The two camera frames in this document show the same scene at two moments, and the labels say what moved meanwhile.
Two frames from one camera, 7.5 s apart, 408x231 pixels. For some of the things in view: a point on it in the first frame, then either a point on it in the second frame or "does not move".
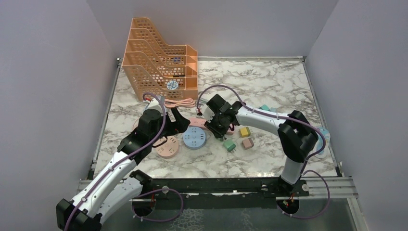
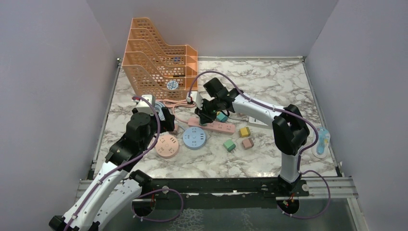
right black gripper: [218, 133] to [203, 117]
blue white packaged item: [324, 151] does not move
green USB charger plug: [229, 145] does not move
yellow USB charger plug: [245, 131] does not move
